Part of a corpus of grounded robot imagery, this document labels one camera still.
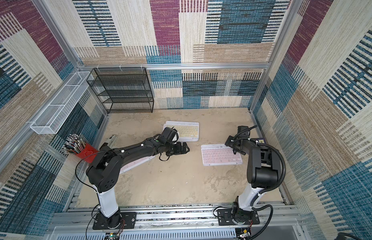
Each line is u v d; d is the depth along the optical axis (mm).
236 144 735
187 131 1051
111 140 1008
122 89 1085
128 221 733
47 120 700
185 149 844
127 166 557
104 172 490
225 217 730
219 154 962
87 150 877
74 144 812
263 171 485
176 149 817
